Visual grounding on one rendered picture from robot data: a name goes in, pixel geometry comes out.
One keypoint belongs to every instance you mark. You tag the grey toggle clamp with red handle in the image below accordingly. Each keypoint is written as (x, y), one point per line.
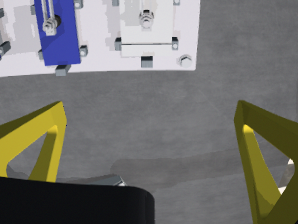
(50, 24)

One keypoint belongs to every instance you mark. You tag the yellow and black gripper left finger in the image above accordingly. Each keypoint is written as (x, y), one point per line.
(18, 134)

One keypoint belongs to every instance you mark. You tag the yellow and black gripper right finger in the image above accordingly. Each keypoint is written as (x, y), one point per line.
(262, 190)

